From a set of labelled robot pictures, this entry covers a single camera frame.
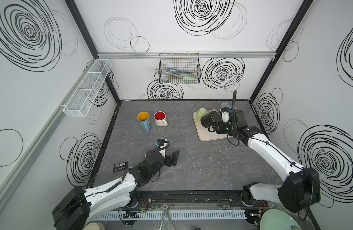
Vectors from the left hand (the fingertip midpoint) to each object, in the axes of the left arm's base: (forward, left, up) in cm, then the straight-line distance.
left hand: (173, 150), depth 80 cm
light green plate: (-29, -51, -9) cm, 60 cm away
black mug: (+14, -20, +12) cm, 27 cm away
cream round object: (-34, +32, -4) cm, 47 cm away
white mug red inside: (+28, +11, -7) cm, 32 cm away
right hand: (+12, -23, +8) cm, 27 cm away
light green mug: (+29, -18, -1) cm, 35 cm away
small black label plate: (-6, +31, -11) cm, 34 cm away
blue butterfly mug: (+26, +22, -3) cm, 34 cm away
